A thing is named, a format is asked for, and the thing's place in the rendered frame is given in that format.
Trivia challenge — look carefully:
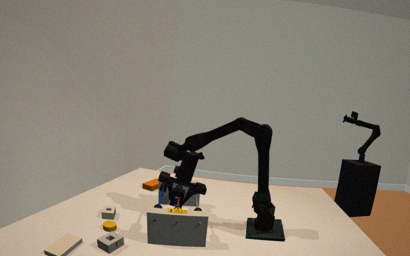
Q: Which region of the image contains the yellow short cylinder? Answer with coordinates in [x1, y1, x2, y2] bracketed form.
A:
[102, 221, 117, 232]

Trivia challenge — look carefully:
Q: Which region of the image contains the orange rectangular block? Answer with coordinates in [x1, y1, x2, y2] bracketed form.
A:
[143, 179, 159, 191]

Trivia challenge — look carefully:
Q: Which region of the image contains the beige flat rectangular block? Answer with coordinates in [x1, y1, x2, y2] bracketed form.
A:
[44, 233, 83, 256]

